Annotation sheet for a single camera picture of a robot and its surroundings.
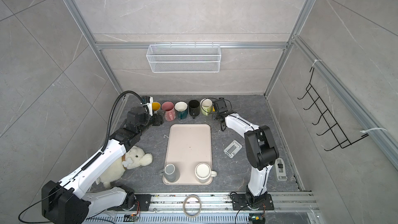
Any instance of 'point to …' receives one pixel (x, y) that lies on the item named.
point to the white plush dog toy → (134, 158)
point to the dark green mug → (181, 108)
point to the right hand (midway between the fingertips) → (218, 114)
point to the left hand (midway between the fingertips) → (159, 107)
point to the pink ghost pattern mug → (169, 112)
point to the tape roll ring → (184, 202)
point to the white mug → (203, 172)
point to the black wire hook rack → (312, 94)
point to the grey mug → (171, 173)
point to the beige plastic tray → (187, 145)
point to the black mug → (194, 108)
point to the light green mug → (206, 105)
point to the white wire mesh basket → (183, 58)
